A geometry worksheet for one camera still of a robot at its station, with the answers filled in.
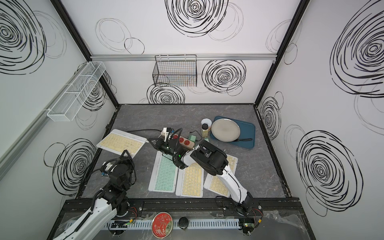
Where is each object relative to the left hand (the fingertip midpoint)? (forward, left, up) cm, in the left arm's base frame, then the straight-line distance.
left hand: (126, 148), depth 79 cm
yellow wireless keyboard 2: (-12, -49, -13) cm, 52 cm away
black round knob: (-31, -33, -4) cm, 45 cm away
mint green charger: (+15, -35, -12) cm, 40 cm away
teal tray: (+24, -74, -13) cm, 79 cm away
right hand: (+6, -10, -1) cm, 11 cm away
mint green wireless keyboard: (-8, -19, -14) cm, 25 cm away
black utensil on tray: (+17, -70, -13) cm, 73 cm away
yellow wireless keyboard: (-12, -34, -14) cm, 39 cm away
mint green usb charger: (+15, -45, -11) cm, 48 cm away
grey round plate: (+23, -58, -12) cm, 63 cm away
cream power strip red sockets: (+11, -32, -11) cm, 35 cm away
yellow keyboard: (+6, +8, -3) cm, 11 cm away
